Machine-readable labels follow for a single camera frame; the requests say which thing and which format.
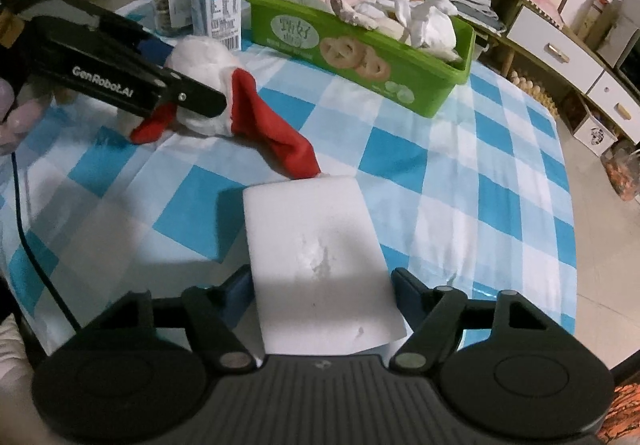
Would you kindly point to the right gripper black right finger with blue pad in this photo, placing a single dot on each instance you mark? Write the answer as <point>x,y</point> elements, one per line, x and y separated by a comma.
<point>433,315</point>

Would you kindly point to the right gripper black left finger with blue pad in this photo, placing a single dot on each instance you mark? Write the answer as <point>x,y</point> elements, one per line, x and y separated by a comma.
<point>212,314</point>

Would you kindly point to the white foam sponge block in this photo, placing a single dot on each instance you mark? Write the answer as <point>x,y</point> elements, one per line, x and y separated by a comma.
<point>321,282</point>

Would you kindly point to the white plush with santa hat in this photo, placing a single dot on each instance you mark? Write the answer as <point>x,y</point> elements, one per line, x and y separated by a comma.
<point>245,114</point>

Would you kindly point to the white cloth gloves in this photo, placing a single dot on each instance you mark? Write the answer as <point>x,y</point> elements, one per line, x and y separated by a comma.
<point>425,25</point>

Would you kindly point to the white bunny plush doll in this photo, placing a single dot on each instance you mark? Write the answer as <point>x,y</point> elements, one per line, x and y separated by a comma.
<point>347,14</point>

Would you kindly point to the person left hand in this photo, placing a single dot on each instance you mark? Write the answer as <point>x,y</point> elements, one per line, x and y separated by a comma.
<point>20,113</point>

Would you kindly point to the blue white checkered cloth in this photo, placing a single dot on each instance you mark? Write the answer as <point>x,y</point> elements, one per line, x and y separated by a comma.
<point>476,197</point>

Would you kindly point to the blue white milk carton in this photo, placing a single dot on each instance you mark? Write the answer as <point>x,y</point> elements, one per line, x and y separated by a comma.
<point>218,19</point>

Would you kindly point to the white cardboard box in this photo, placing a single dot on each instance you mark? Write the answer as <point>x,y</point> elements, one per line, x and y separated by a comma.
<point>588,129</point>

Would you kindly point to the plastic bag of oranges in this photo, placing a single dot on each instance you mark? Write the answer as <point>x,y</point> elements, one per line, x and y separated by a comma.
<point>621,165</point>

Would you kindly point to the egg carton tray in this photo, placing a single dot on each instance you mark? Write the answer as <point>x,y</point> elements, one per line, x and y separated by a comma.
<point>535,90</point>

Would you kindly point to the green plastic storage bin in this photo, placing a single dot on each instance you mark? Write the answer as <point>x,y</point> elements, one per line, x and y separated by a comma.
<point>392,68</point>

